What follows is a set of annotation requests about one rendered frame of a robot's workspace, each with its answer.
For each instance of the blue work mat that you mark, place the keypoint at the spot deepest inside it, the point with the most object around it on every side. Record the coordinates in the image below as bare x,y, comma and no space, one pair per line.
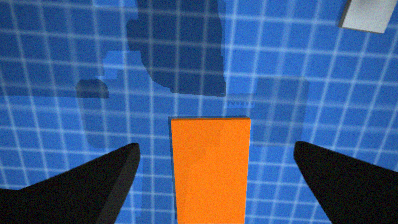
82,78

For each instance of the orange plate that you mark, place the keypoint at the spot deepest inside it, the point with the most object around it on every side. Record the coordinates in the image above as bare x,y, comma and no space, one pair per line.
210,166

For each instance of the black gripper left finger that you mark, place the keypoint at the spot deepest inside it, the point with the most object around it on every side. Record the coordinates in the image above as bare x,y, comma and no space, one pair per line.
92,193

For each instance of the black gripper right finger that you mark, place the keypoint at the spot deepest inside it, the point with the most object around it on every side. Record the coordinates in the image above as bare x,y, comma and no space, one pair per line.
349,190

